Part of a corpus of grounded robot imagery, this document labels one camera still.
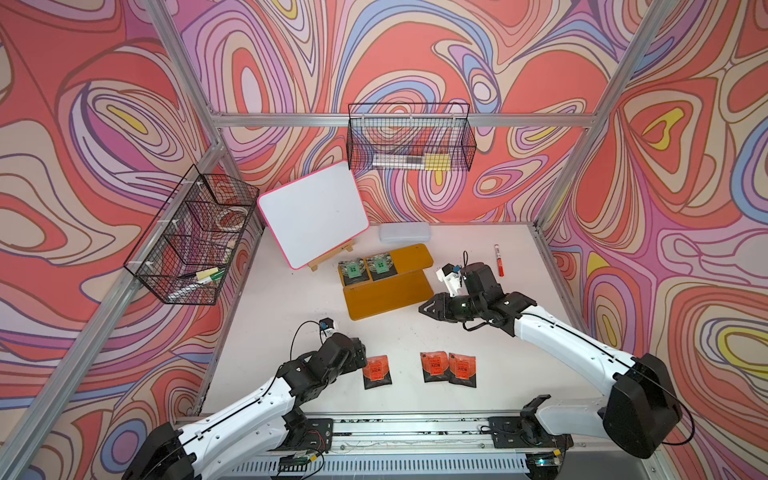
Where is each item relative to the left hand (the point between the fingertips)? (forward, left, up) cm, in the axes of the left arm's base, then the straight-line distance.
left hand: (357, 354), depth 83 cm
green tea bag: (+21, +2, +11) cm, 24 cm away
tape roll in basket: (+27, +37, +24) cm, 52 cm away
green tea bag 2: (+23, -7, +11) cm, 27 cm away
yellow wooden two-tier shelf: (+25, -16, -2) cm, 30 cm away
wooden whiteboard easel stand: (+40, +6, +1) cm, 41 cm away
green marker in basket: (+10, +35, +23) cm, 44 cm away
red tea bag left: (-4, -5, -5) cm, 8 cm away
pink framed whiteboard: (+49, +18, +9) cm, 53 cm away
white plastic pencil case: (+52, -15, -4) cm, 54 cm away
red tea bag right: (-3, -30, -4) cm, 30 cm away
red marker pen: (+36, -50, -3) cm, 62 cm away
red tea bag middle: (-2, -22, -4) cm, 23 cm away
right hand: (+6, -19, +10) cm, 22 cm away
